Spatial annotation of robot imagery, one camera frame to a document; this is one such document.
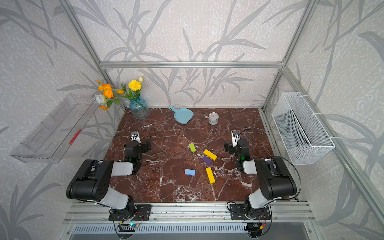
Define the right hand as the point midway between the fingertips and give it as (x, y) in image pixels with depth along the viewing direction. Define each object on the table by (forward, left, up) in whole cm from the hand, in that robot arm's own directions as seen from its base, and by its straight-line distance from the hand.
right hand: (233, 138), depth 95 cm
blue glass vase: (+23, +66, +5) cm, 70 cm away
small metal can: (+18, +12, -1) cm, 22 cm away
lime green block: (-4, +27, -5) cm, 27 cm away
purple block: (-12, +17, -6) cm, 22 cm away
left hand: (-1, +60, +2) cm, 60 cm away
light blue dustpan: (+26, +36, -6) cm, 45 cm away
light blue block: (-19, +28, -6) cm, 34 cm away
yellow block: (-9, +15, -5) cm, 18 cm away
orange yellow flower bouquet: (+14, +75, +24) cm, 80 cm away
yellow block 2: (-22, +16, -5) cm, 27 cm away
